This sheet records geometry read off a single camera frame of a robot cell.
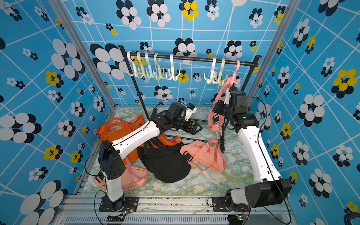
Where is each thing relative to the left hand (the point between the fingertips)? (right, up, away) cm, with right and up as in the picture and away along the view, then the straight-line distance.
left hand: (198, 124), depth 78 cm
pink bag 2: (+5, -20, +9) cm, 23 cm away
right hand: (+9, +11, -4) cm, 15 cm away
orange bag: (-60, -4, +28) cm, 66 cm away
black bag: (-19, -24, +7) cm, 31 cm away
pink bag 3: (+10, +1, +3) cm, 11 cm away
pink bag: (-36, -30, -2) cm, 46 cm away
